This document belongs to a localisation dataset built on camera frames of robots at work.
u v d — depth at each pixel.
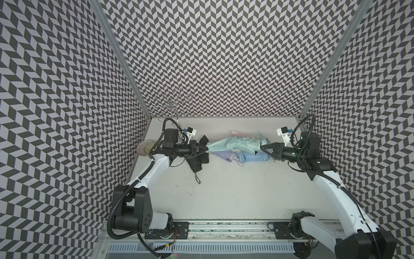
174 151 0.66
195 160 0.93
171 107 0.82
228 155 0.94
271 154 0.67
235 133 1.06
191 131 0.77
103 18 0.74
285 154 0.64
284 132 0.67
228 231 0.75
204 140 1.02
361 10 0.68
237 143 0.75
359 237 0.38
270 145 0.69
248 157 0.93
